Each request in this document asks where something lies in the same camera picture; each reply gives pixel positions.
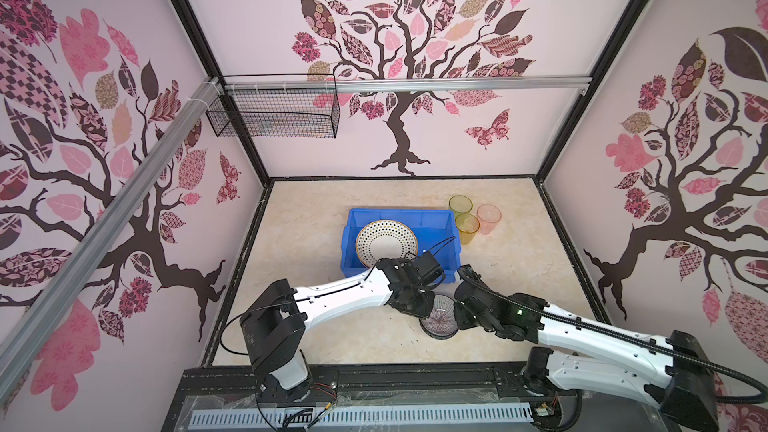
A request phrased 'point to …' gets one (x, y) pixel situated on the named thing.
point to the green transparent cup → (460, 204)
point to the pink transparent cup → (488, 216)
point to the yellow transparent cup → (468, 225)
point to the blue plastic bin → (436, 231)
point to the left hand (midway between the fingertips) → (423, 315)
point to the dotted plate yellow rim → (384, 239)
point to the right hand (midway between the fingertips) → (452, 307)
